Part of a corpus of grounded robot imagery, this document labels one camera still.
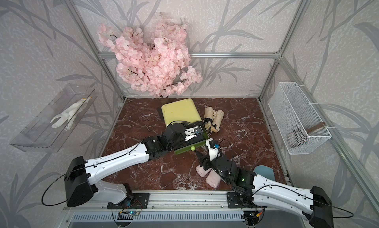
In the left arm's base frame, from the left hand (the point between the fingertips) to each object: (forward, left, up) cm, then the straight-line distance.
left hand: (189, 127), depth 77 cm
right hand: (-11, -6, -3) cm, 13 cm away
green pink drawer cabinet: (+10, +3, +1) cm, 11 cm away
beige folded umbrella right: (+20, -19, -16) cm, 32 cm away
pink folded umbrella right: (-21, -13, -19) cm, 31 cm away
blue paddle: (-16, -44, -21) cm, 51 cm away
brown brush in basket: (-6, -55, +1) cm, 56 cm away
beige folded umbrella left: (+22, -12, -18) cm, 31 cm away
